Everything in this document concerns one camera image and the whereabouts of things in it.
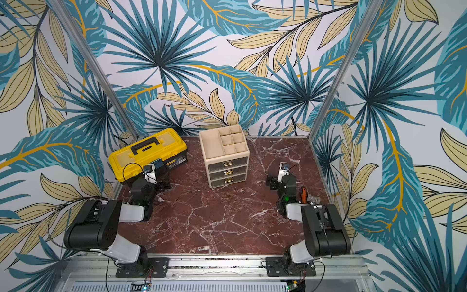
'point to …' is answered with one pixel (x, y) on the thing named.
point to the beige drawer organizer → (225, 154)
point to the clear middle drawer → (227, 173)
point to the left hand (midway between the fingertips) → (159, 174)
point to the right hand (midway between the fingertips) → (280, 172)
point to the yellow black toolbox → (127, 164)
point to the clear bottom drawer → (220, 182)
